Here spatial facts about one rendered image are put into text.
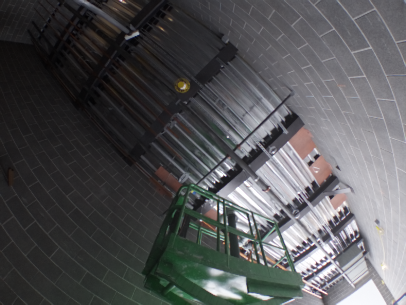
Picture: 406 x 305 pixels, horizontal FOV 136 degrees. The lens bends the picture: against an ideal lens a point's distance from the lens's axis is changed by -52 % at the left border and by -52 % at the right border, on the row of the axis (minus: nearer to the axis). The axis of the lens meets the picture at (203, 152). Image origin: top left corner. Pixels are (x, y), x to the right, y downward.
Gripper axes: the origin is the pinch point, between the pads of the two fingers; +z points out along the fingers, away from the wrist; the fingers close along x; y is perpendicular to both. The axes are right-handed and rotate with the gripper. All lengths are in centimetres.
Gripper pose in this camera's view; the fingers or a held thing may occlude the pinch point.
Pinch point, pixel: (251, 251)
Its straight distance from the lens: 283.0
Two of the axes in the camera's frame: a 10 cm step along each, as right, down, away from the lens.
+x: -7.3, 5.7, 3.8
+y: 4.2, -0.8, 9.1
